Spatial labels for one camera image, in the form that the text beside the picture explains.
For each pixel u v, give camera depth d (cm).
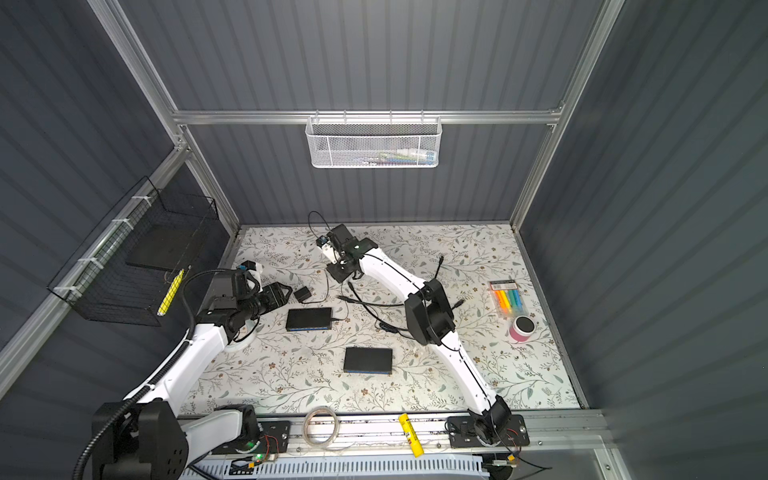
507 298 99
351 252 73
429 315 62
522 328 87
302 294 99
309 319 93
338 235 78
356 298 99
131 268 72
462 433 73
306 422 76
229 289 64
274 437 72
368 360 85
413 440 71
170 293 69
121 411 40
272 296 75
